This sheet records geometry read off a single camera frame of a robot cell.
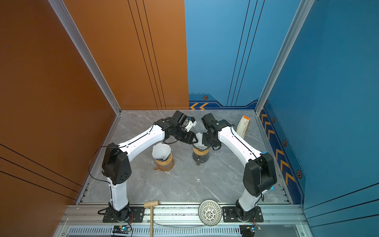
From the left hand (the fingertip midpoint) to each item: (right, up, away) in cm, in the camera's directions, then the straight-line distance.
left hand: (196, 139), depth 84 cm
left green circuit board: (-38, -43, -13) cm, 58 cm away
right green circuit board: (+24, -42, -14) cm, 51 cm away
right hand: (+6, -3, +1) cm, 6 cm away
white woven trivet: (+7, -36, -10) cm, 38 cm away
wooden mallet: (-23, -33, -9) cm, 41 cm away
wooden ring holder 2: (+2, -8, 0) cm, 8 cm away
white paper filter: (+2, -3, +2) cm, 4 cm away
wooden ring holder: (-17, -13, -2) cm, 22 cm away
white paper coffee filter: (-20, -6, -1) cm, 21 cm away
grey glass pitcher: (+2, -12, +1) cm, 12 cm away
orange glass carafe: (-19, -18, +4) cm, 27 cm away
